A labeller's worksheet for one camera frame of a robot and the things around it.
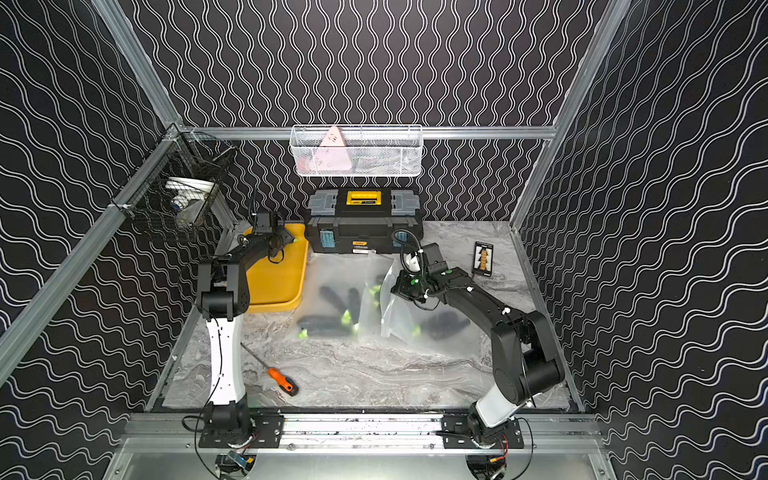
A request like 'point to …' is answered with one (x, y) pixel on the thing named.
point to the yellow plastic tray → (279, 286)
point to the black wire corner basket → (183, 153)
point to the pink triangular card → (332, 155)
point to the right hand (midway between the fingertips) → (391, 288)
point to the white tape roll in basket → (187, 190)
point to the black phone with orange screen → (483, 259)
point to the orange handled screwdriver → (283, 382)
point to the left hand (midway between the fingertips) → (281, 232)
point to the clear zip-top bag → (332, 308)
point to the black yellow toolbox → (363, 220)
